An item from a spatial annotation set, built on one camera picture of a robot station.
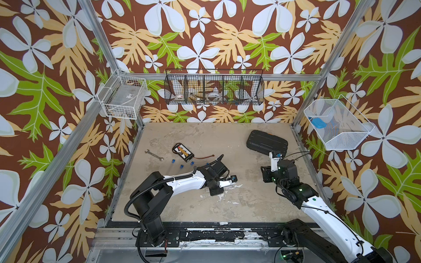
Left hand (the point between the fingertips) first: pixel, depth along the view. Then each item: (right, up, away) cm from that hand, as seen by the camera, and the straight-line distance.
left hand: (221, 183), depth 88 cm
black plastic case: (+29, +22, +14) cm, 39 cm away
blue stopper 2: (-23, +8, +9) cm, 26 cm away
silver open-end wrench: (-37, +12, +13) cm, 41 cm away
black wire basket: (-3, +56, +8) cm, 57 cm away
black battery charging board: (-23, +16, +15) cm, 31 cm away
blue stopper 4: (-7, +13, -16) cm, 22 cm away
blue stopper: (-29, +11, +12) cm, 33 cm away
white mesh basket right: (+60, +31, -7) cm, 68 cm away
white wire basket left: (-53, +47, -3) cm, 70 cm away
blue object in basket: (+52, +33, -2) cm, 62 cm away
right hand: (+21, +11, -7) cm, 24 cm away
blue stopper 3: (-17, +10, +10) cm, 22 cm away
